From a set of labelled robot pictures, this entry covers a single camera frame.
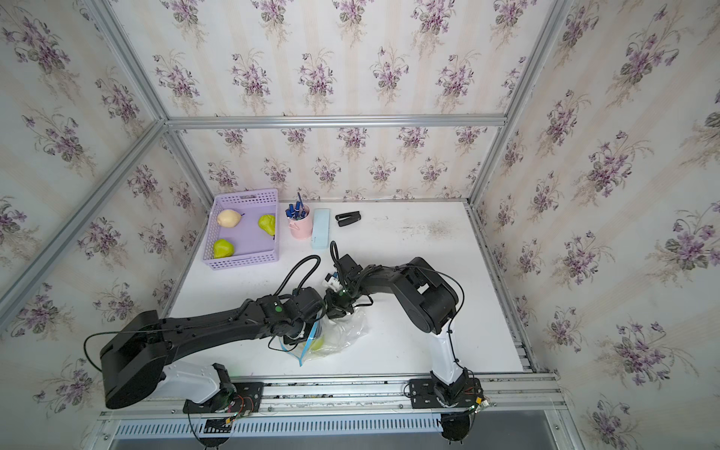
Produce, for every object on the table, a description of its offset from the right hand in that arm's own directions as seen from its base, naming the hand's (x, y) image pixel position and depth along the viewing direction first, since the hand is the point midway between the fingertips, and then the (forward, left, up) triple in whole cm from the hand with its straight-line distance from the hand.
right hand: (325, 318), depth 87 cm
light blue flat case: (+35, +5, +2) cm, 35 cm away
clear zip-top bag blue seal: (-7, -3, +6) cm, 10 cm away
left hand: (-6, 0, +2) cm, 6 cm away
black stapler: (+41, -5, +1) cm, 42 cm away
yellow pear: (+37, +41, +6) cm, 55 cm away
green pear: (+35, +26, +4) cm, 44 cm away
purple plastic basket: (+31, +34, -5) cm, 46 cm away
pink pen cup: (+32, +12, +6) cm, 34 cm away
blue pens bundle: (+37, +13, +9) cm, 41 cm away
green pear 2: (+23, +39, +5) cm, 45 cm away
